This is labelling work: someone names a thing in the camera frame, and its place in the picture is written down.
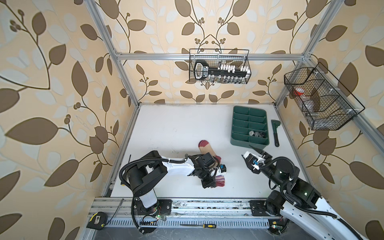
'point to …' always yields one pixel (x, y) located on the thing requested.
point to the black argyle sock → (261, 134)
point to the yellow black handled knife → (205, 225)
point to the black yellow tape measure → (97, 221)
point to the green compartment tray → (249, 127)
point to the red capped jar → (299, 91)
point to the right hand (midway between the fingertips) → (249, 151)
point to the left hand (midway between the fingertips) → (216, 184)
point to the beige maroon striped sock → (205, 148)
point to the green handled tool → (275, 124)
